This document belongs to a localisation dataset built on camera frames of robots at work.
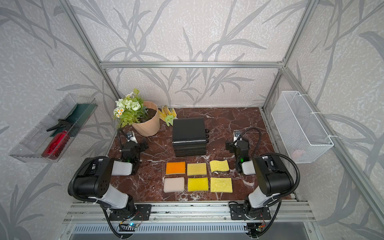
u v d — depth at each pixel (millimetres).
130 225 708
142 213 722
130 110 800
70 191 429
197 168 883
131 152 709
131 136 800
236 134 811
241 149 714
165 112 1172
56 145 578
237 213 733
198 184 830
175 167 886
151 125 931
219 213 751
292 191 451
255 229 725
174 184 814
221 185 822
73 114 708
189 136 811
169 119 1118
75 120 659
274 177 458
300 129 630
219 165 886
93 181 450
